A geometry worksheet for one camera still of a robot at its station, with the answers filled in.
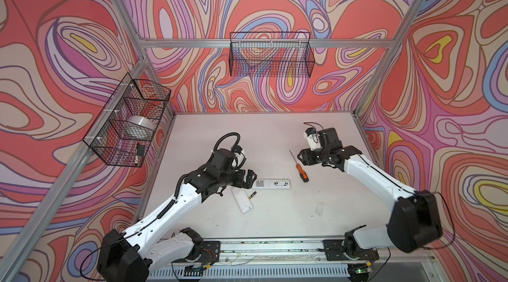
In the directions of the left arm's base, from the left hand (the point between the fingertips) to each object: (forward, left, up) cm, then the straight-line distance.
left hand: (249, 174), depth 77 cm
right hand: (+10, -25, -4) cm, 27 cm away
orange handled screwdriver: (+7, -25, -14) cm, 29 cm away
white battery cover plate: (-5, +3, -16) cm, 17 cm away
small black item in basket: (+5, +41, +10) cm, 42 cm away
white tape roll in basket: (+10, +39, +18) cm, 44 cm away
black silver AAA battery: (-2, -1, -16) cm, 16 cm away
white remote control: (+2, -10, -13) cm, 16 cm away
